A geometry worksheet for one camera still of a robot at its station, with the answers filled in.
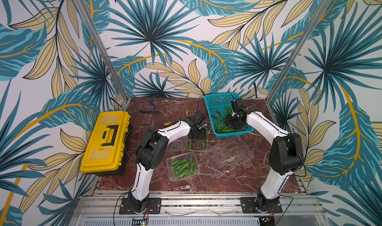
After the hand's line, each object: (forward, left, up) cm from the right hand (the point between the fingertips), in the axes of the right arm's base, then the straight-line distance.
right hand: (227, 124), depth 93 cm
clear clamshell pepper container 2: (-23, +28, -7) cm, 37 cm away
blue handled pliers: (+19, +51, -8) cm, 55 cm away
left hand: (-5, +16, -6) cm, 18 cm away
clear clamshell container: (-17, +3, -8) cm, 19 cm away
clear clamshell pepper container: (-9, +18, -11) cm, 23 cm away
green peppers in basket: (+4, +2, -10) cm, 11 cm away
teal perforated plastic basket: (+23, 0, -10) cm, 25 cm away
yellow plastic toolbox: (-13, +65, +7) cm, 67 cm away
